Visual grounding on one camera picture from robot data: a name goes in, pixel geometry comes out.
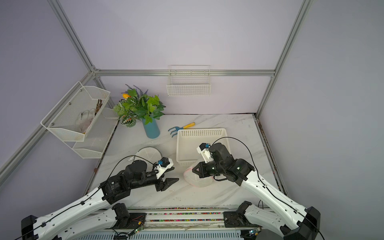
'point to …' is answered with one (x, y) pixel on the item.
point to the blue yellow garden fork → (177, 128)
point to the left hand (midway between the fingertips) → (173, 174)
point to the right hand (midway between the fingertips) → (194, 172)
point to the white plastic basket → (188, 140)
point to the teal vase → (152, 129)
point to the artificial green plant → (135, 105)
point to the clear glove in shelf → (84, 119)
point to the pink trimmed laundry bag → (194, 179)
